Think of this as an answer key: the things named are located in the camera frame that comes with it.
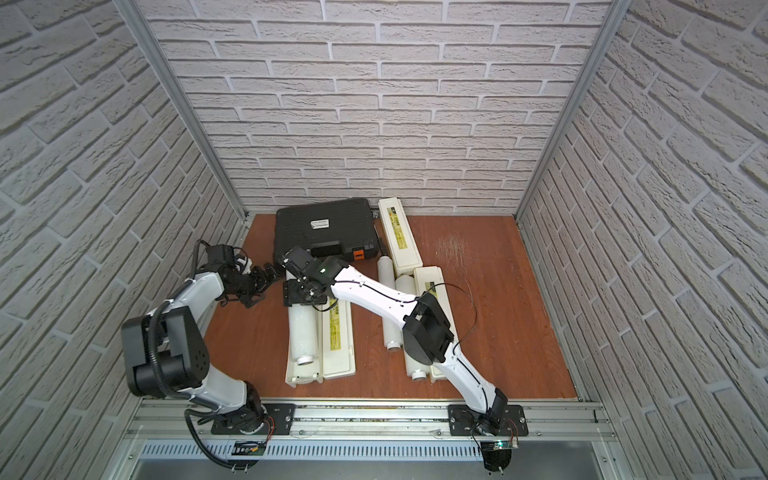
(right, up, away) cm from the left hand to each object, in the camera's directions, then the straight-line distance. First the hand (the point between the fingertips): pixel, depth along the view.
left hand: (277, 277), depth 91 cm
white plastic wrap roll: (+14, -12, -18) cm, 26 cm away
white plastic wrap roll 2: (+41, -2, +3) cm, 41 cm away
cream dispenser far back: (+40, +9, +9) cm, 42 cm away
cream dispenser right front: (+48, -1, -1) cm, 48 cm away
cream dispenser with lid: (+20, -21, -9) cm, 31 cm away
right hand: (+10, -4, -9) cm, 13 cm away
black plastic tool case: (+17, +16, +19) cm, 30 cm away
